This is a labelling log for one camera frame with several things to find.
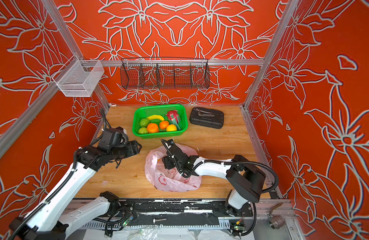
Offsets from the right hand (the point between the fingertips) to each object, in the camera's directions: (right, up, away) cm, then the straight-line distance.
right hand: (163, 158), depth 84 cm
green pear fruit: (-16, +15, +14) cm, 26 cm away
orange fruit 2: (-2, +19, +17) cm, 25 cm away
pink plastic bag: (+5, -7, -12) cm, 15 cm away
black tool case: (+29, +24, +20) cm, 42 cm away
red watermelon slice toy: (+4, +24, +20) cm, 31 cm away
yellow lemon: (+3, +17, +15) cm, 22 cm away
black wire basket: (-4, +54, +16) cm, 57 cm away
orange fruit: (-9, +17, +11) cm, 22 cm away
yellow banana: (-10, +24, +26) cm, 37 cm away
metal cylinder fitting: (+54, -25, -17) cm, 62 cm away
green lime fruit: (-16, +20, +17) cm, 31 cm away
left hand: (-12, +8, -11) cm, 18 cm away
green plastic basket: (-13, +21, +23) cm, 34 cm away
